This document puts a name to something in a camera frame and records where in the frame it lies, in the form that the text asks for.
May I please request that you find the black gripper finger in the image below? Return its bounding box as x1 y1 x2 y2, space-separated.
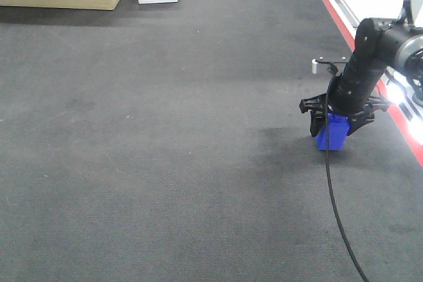
299 94 328 137
346 100 390 137

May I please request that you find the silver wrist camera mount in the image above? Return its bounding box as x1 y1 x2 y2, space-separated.
311 58 348 75

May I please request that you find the small blue plastic box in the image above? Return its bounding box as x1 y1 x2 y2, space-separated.
315 112 351 152

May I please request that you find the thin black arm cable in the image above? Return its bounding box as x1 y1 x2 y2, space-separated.
325 92 370 282

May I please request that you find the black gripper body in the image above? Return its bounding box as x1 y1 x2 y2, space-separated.
327 51 386 114

